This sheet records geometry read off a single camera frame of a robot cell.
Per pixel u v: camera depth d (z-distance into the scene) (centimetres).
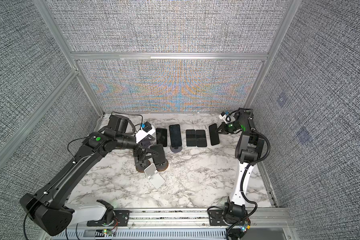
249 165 61
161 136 83
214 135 98
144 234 70
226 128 90
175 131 92
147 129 57
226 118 92
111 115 54
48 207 38
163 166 90
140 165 90
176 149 97
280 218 75
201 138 104
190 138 104
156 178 86
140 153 60
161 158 82
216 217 73
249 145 62
